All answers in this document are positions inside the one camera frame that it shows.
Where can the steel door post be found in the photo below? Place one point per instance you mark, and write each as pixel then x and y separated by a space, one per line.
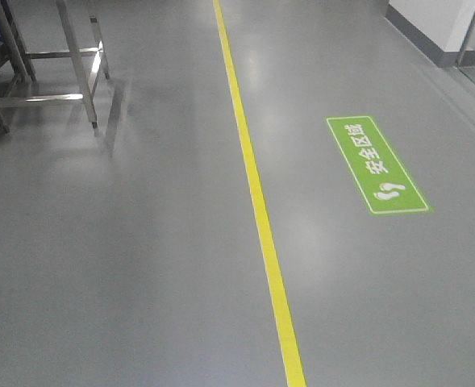
pixel 469 36

